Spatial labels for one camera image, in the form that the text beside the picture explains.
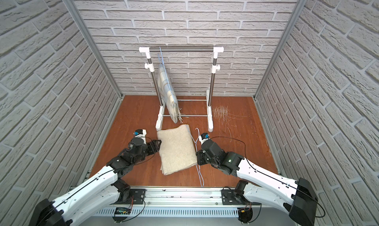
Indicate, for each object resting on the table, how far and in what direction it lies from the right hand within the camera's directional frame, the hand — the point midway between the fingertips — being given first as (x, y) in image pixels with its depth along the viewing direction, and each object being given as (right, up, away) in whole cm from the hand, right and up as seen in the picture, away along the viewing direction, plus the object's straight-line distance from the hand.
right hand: (193, 156), depth 75 cm
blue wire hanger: (-21, +56, +19) cm, 63 cm away
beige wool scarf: (-10, +1, +11) cm, 15 cm away
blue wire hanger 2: (+2, -3, +5) cm, 6 cm away
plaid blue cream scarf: (-14, +33, +8) cm, 37 cm away
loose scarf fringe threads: (+21, +22, +35) cm, 46 cm away
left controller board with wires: (-33, -25, -5) cm, 42 cm away
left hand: (-21, +8, +7) cm, 23 cm away
